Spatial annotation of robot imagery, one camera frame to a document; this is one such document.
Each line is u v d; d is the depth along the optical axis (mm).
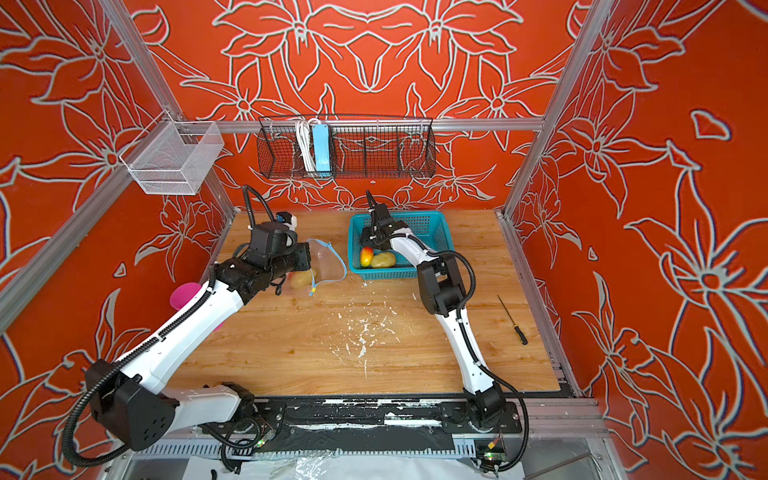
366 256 1005
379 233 854
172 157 911
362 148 965
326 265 891
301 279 924
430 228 1083
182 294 796
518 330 873
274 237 577
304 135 876
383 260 983
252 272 542
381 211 875
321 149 892
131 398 375
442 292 645
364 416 743
